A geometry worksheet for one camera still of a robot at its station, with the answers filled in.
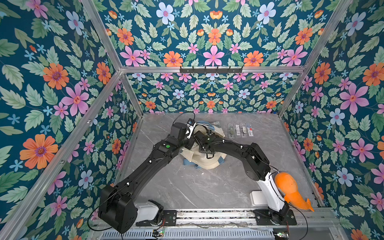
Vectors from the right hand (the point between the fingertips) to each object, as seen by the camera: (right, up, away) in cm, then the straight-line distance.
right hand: (207, 146), depth 99 cm
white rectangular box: (+25, -24, -24) cm, 42 cm away
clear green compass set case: (+17, +10, +9) cm, 22 cm away
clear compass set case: (+31, +11, +9) cm, 34 cm away
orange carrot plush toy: (+42, -19, -22) cm, 51 cm away
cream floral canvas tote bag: (-2, -8, -10) cm, 13 cm away
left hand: (-8, +9, -18) cm, 22 cm away
